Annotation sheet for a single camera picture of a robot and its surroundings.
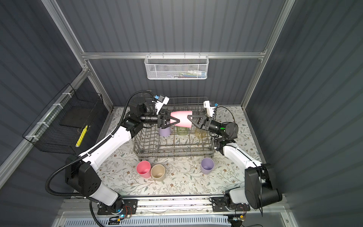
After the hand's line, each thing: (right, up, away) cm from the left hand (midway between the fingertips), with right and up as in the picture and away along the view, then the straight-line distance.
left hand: (180, 121), depth 65 cm
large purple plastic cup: (-12, -8, +30) cm, 33 cm away
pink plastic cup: (-23, -29, +19) cm, 42 cm away
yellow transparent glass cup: (+14, -9, +39) cm, 43 cm away
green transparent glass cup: (0, -6, +29) cm, 30 cm away
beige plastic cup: (-14, -31, +18) cm, 38 cm away
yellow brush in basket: (-50, -7, +4) cm, 50 cm away
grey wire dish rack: (+7, -15, +32) cm, 36 cm away
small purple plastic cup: (+16, -27, +21) cm, 38 cm away
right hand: (+4, 0, -3) cm, 5 cm away
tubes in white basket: (+5, +31, +26) cm, 41 cm away
